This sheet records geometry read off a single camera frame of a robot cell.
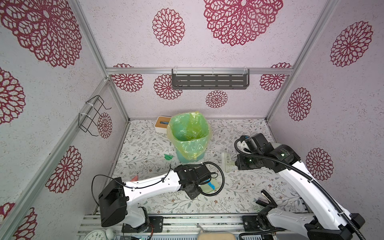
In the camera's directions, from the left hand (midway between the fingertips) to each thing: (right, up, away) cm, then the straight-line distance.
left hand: (191, 191), depth 77 cm
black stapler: (+43, -8, +3) cm, 44 cm away
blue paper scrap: (+11, +2, +2) cm, 12 cm away
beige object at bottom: (+11, -17, -8) cm, 22 cm away
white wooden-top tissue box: (-23, +37, +36) cm, 57 cm away
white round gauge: (-44, -16, -9) cm, 47 cm away
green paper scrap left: (-15, +14, +21) cm, 30 cm away
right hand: (+21, +17, -7) cm, 28 cm away
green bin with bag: (-1, +30, +22) cm, 37 cm away
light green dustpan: (+8, 0, +4) cm, 9 cm away
